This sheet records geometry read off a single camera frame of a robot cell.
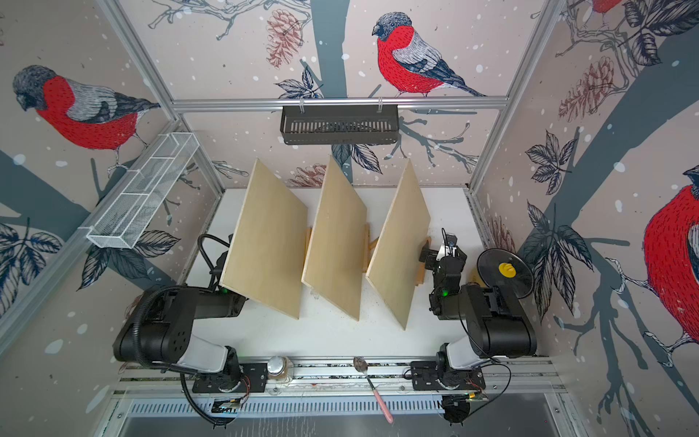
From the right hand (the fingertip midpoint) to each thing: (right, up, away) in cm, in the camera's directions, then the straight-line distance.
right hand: (443, 241), depth 91 cm
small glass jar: (-49, -29, -25) cm, 62 cm away
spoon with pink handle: (-28, -35, -14) cm, 47 cm away
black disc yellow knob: (+15, -8, -12) cm, 21 cm away
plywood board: (-36, -4, -15) cm, 39 cm away
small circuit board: (-65, -42, -20) cm, 80 cm away
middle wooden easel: (-26, -2, +4) cm, 27 cm away
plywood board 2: (-18, -1, -14) cm, 23 cm away
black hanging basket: (-37, +45, +15) cm, 60 cm away
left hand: (-65, 0, +1) cm, 65 cm away
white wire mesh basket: (-93, +13, -16) cm, 95 cm away
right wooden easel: (-9, -8, -5) cm, 13 cm away
